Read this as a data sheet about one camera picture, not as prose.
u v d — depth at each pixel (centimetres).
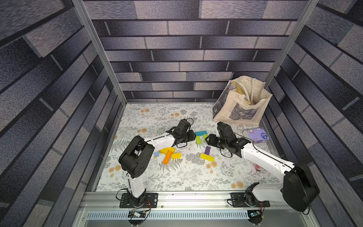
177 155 90
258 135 93
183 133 73
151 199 74
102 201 77
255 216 72
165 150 91
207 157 89
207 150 92
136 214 71
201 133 101
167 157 89
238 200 73
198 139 98
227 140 64
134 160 50
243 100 87
